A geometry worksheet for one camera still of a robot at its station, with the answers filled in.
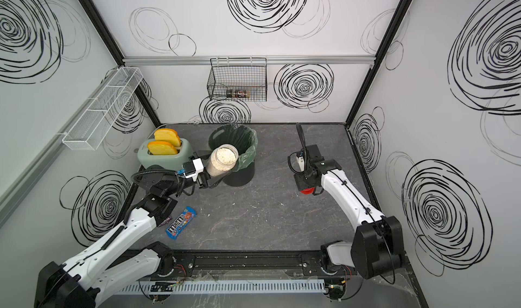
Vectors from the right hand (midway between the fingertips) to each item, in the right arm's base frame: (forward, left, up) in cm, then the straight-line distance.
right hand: (306, 181), depth 84 cm
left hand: (-7, +30, +25) cm, 39 cm away
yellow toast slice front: (+8, +61, +11) cm, 62 cm away
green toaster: (+7, +58, +3) cm, 58 cm away
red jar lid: (-5, 0, +1) cm, 5 cm away
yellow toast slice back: (+14, +60, +11) cm, 63 cm away
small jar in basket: (+31, +33, +21) cm, 50 cm away
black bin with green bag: (+15, +26, +8) cm, 31 cm away
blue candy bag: (-16, +52, -9) cm, 55 cm away
